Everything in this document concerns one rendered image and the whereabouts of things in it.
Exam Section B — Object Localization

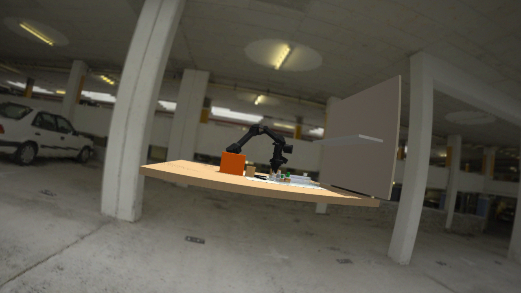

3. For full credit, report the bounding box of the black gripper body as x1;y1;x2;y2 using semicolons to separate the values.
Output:
269;151;284;165

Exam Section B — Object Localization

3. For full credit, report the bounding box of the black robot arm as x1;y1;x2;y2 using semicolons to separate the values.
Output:
226;124;293;154

